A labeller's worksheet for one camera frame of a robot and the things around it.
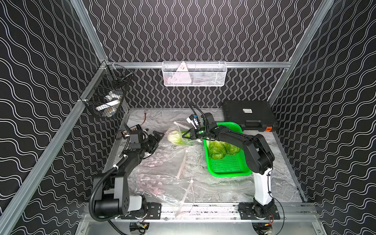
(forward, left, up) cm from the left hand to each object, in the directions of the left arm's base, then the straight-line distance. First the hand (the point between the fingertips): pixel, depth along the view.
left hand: (161, 136), depth 87 cm
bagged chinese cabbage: (+2, -10, +8) cm, 13 cm away
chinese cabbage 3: (-3, -42, -7) cm, 43 cm away
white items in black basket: (+5, +24, +21) cm, 32 cm away
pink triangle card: (+32, -10, +21) cm, 39 cm away
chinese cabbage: (+1, -9, -1) cm, 9 cm away
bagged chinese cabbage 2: (-11, -3, -13) cm, 18 cm away
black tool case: (+28, -61, -7) cm, 68 cm away
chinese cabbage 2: (-4, -33, -5) cm, 34 cm away
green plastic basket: (-6, -40, -13) cm, 42 cm away
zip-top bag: (-27, -12, -13) cm, 32 cm away
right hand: (+2, -13, -2) cm, 13 cm away
